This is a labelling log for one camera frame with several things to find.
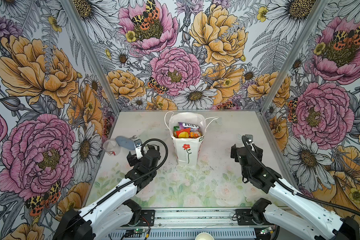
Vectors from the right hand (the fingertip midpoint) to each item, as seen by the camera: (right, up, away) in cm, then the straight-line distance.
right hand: (244, 150), depth 78 cm
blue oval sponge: (-69, +2, +20) cm, 72 cm away
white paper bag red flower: (-30, 0, +1) cm, 30 cm away
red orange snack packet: (-31, +8, +5) cm, 33 cm away
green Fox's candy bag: (-36, +11, +11) cm, 39 cm away
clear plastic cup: (-78, -2, +20) cm, 80 cm away
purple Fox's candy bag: (-26, +11, +9) cm, 30 cm away
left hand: (-55, -1, +3) cm, 55 cm away
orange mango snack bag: (-25, +7, +4) cm, 27 cm away
